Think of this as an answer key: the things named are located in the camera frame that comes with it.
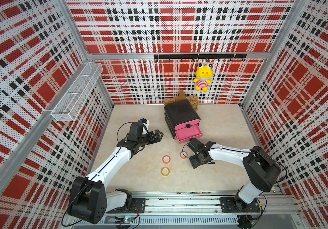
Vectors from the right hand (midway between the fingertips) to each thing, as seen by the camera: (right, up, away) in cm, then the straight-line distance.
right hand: (200, 160), depth 89 cm
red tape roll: (-21, 0, +2) cm, 22 cm away
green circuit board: (-43, -24, -19) cm, 53 cm away
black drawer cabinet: (-11, +25, -1) cm, 28 cm away
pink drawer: (-8, +23, 0) cm, 25 cm away
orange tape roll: (-22, -6, -3) cm, 23 cm away
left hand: (-26, +17, -5) cm, 31 cm away
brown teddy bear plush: (-1, +42, +23) cm, 48 cm away
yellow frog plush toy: (+3, +56, +2) cm, 56 cm away
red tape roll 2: (-11, +3, +2) cm, 12 cm away
